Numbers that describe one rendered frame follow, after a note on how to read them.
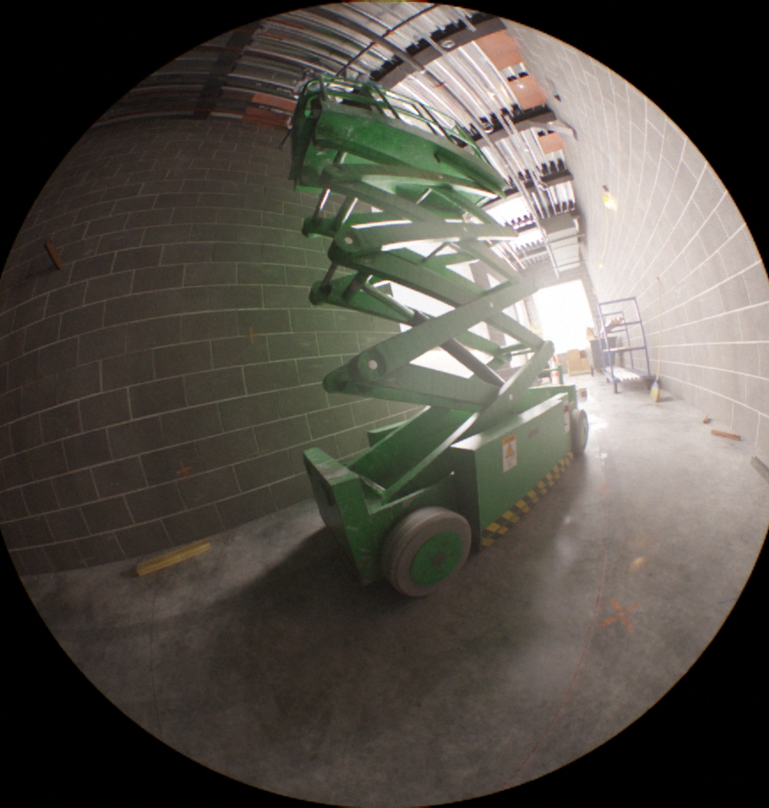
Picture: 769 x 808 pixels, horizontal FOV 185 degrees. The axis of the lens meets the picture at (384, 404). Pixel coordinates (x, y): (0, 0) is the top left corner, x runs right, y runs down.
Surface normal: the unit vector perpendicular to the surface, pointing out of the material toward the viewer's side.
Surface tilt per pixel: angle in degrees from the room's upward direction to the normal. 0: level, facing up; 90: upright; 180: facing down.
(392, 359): 90
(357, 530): 90
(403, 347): 90
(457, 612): 0
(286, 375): 90
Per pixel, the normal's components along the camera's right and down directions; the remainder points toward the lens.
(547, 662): -0.19, -0.98
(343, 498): 0.45, -0.04
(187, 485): 0.68, -0.08
